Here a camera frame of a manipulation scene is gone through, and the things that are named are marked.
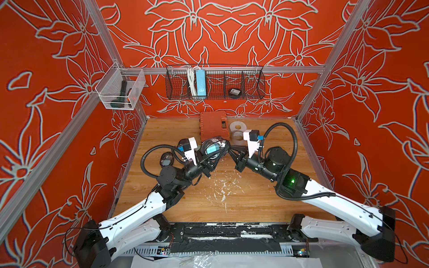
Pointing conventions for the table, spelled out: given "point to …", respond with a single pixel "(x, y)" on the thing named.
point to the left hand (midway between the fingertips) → (221, 149)
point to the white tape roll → (238, 125)
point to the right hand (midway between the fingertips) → (222, 149)
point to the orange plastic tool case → (213, 124)
